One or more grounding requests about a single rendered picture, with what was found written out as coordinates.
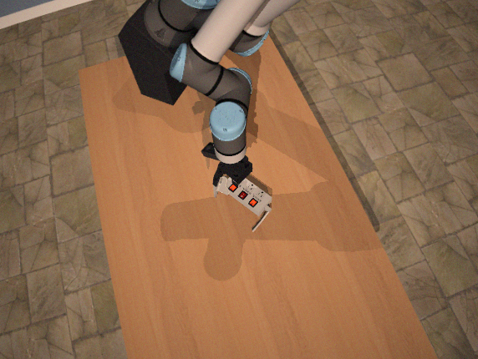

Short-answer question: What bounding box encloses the beige power strip panel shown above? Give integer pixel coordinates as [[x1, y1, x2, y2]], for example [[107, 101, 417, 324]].
[[226, 177, 272, 224]]

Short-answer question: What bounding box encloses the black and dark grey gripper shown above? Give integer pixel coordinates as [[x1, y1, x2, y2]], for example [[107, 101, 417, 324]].
[[213, 156, 253, 198]]

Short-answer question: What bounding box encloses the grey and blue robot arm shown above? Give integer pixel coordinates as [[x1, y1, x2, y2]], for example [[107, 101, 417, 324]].
[[144, 0, 301, 164]]

